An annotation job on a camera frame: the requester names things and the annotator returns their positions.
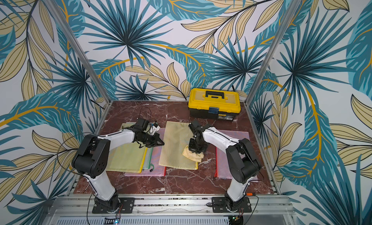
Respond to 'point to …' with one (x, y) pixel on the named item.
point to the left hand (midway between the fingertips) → (163, 144)
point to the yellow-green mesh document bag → (128, 158)
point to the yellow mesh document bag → (176, 138)
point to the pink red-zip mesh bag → (157, 170)
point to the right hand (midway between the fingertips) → (192, 151)
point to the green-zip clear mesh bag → (147, 161)
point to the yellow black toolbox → (214, 104)
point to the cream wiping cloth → (194, 156)
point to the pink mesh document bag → (222, 169)
